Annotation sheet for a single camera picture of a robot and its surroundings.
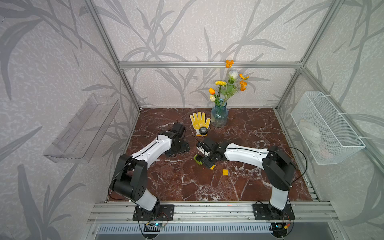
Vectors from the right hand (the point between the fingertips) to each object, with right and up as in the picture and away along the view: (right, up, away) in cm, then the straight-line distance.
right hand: (207, 158), depth 90 cm
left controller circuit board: (-25, -27, -19) cm, 41 cm away
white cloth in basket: (+55, +17, -12) cm, 59 cm away
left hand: (-15, +5, -1) cm, 16 cm away
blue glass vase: (+9, +27, +12) cm, 31 cm away
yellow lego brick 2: (+11, -7, -3) cm, 13 cm away
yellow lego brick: (+3, -5, -1) cm, 6 cm away
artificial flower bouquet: (+12, +42, +6) cm, 44 cm away
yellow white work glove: (-5, +22, +22) cm, 32 cm away
